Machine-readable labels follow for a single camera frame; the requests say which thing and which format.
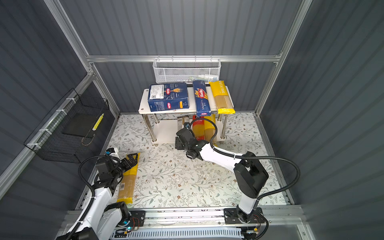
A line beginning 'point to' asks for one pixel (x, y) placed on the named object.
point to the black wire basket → (67, 132)
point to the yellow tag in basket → (98, 122)
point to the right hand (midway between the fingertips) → (181, 140)
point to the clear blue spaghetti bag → (181, 120)
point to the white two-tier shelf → (163, 125)
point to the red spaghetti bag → (198, 127)
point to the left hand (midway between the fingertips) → (130, 157)
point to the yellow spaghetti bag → (126, 187)
